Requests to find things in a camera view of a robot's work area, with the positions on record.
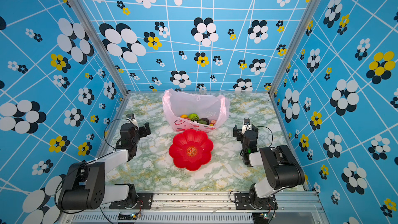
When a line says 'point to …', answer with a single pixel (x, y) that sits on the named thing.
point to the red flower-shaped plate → (190, 149)
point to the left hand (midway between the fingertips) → (141, 123)
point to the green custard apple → (194, 116)
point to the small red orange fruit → (213, 122)
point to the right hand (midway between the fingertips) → (246, 125)
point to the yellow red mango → (184, 116)
